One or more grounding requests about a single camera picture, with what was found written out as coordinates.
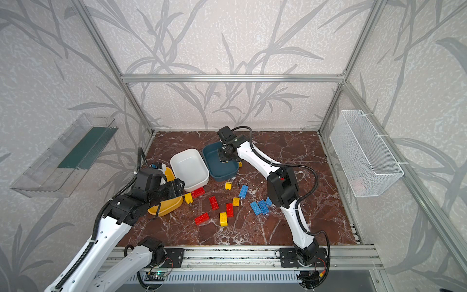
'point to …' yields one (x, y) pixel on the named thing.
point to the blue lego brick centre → (244, 191)
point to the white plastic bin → (190, 166)
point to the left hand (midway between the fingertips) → (180, 180)
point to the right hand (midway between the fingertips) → (223, 151)
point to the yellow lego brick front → (223, 219)
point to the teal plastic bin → (218, 170)
